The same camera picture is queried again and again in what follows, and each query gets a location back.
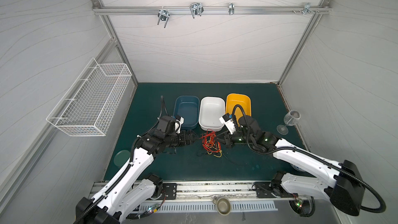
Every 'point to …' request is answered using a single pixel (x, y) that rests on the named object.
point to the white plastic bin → (211, 109)
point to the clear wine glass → (290, 119)
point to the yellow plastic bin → (232, 99)
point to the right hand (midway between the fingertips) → (216, 134)
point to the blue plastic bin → (188, 107)
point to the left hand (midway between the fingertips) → (194, 136)
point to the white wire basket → (88, 107)
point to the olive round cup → (223, 205)
